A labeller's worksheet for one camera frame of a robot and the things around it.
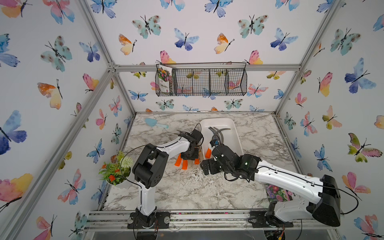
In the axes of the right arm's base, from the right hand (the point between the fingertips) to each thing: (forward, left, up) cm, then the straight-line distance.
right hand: (208, 162), depth 74 cm
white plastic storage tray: (+30, -17, -19) cm, 39 cm away
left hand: (+12, +8, -17) cm, 22 cm away
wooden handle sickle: (+35, -4, -19) cm, 40 cm away
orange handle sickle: (+8, +18, -17) cm, 26 cm away
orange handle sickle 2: (+6, +13, -17) cm, 23 cm away
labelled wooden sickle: (+33, -7, -18) cm, 38 cm away
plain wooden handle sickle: (+31, -10, -18) cm, 37 cm away
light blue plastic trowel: (+39, +42, -18) cm, 60 cm away
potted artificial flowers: (-7, +44, -2) cm, 44 cm away
